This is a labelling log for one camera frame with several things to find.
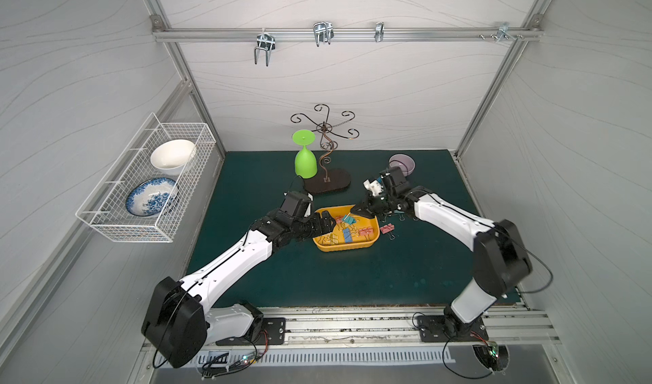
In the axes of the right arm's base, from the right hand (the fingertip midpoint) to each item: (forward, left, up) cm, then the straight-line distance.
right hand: (351, 208), depth 84 cm
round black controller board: (-38, -41, -17) cm, 58 cm away
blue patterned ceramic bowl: (-11, +53, +19) cm, 58 cm away
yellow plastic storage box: (0, -1, -15) cm, 15 cm away
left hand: (-8, +7, +1) cm, 11 cm away
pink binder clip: (0, -14, -13) cm, 20 cm away
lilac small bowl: (+33, -24, -11) cm, 42 cm away
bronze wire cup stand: (+22, +10, -12) cm, 27 cm away
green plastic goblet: (+13, +16, +8) cm, 22 cm away
